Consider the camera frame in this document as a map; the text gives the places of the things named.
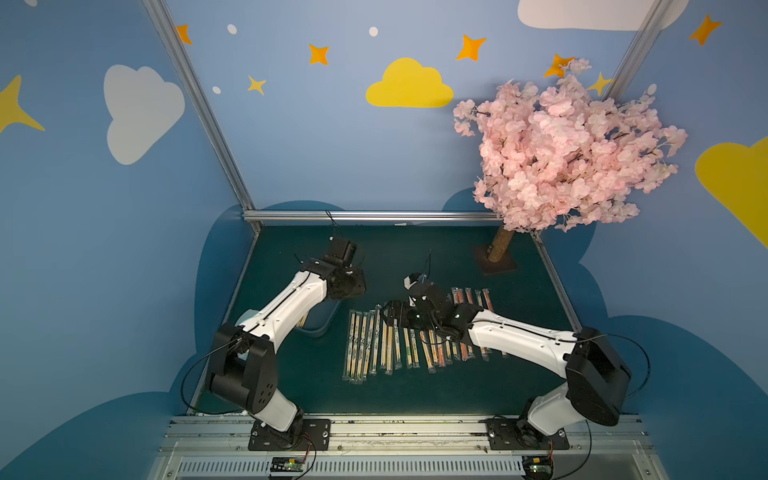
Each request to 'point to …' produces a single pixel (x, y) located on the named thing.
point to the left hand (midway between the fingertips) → (361, 283)
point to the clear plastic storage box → (315, 321)
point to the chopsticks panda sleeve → (369, 345)
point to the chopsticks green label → (448, 352)
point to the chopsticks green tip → (408, 348)
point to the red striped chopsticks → (426, 353)
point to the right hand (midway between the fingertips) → (393, 310)
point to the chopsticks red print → (441, 358)
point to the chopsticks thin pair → (364, 347)
